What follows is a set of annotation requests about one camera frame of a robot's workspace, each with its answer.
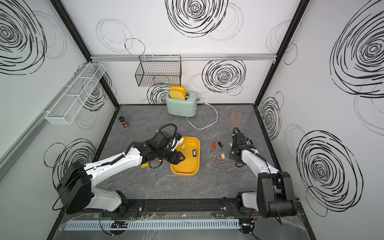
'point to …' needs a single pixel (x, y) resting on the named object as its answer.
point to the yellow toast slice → (177, 92)
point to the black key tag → (194, 153)
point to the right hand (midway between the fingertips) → (238, 156)
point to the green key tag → (230, 144)
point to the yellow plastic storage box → (190, 147)
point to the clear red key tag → (215, 156)
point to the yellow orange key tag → (223, 157)
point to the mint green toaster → (186, 107)
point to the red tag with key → (213, 145)
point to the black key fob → (220, 144)
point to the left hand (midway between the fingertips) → (181, 157)
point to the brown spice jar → (125, 123)
